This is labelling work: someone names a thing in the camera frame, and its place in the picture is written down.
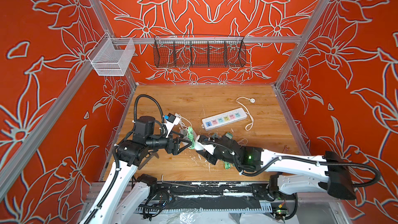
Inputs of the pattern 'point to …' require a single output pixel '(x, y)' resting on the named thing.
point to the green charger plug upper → (229, 135)
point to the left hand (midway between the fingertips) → (186, 139)
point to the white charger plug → (209, 148)
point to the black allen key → (147, 159)
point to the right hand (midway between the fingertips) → (197, 146)
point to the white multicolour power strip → (216, 121)
